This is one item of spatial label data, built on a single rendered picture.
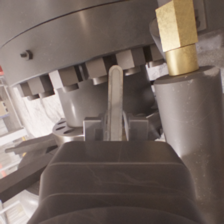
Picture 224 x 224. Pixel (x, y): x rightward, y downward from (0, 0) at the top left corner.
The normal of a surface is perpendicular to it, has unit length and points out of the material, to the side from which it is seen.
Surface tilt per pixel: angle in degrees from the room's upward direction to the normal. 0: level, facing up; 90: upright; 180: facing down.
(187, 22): 60
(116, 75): 49
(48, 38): 39
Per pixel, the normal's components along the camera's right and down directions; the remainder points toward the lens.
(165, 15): -0.74, 0.36
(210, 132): 0.07, 0.23
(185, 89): -0.38, 0.33
